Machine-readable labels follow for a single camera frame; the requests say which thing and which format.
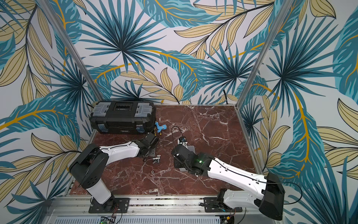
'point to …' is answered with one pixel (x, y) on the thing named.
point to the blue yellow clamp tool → (158, 128)
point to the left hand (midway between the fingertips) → (150, 152)
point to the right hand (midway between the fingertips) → (176, 157)
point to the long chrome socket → (156, 158)
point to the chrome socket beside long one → (158, 156)
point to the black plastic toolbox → (123, 117)
